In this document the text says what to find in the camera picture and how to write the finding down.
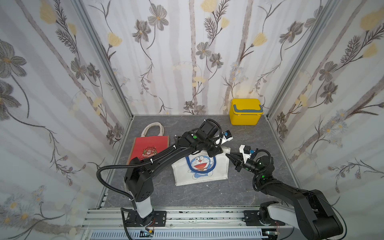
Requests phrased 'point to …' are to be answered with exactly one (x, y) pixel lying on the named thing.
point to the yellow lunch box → (245, 112)
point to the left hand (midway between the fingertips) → (223, 147)
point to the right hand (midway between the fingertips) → (229, 154)
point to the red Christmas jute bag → (145, 147)
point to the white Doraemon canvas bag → (200, 167)
